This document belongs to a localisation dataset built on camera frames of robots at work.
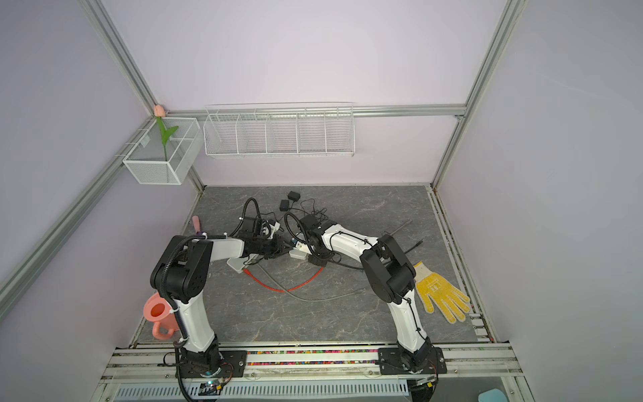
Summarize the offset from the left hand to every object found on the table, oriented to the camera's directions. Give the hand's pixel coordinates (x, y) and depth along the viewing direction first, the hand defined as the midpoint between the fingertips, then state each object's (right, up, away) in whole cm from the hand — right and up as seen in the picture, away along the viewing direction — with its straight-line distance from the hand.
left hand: (294, 249), depth 96 cm
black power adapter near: (-7, +17, +16) cm, 25 cm away
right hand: (+11, -2, 0) cm, 11 cm away
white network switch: (+1, -2, 0) cm, 2 cm away
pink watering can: (-39, -15, -21) cm, 46 cm away
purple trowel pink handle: (-43, +9, +9) cm, 45 cm away
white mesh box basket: (-46, +32, -16) cm, 58 cm away
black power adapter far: (-3, +22, +20) cm, 30 cm away
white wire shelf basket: (-6, +47, +2) cm, 48 cm away
